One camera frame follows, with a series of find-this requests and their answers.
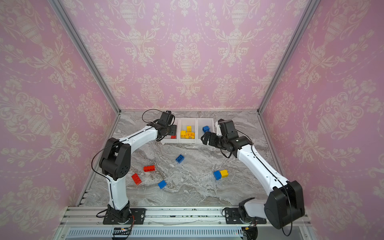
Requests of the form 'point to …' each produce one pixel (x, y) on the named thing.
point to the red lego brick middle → (149, 168)
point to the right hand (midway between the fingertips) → (208, 139)
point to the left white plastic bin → (167, 139)
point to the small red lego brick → (173, 137)
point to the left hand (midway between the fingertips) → (172, 128)
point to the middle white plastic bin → (184, 122)
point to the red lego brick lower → (136, 179)
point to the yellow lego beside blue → (224, 173)
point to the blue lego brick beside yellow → (217, 175)
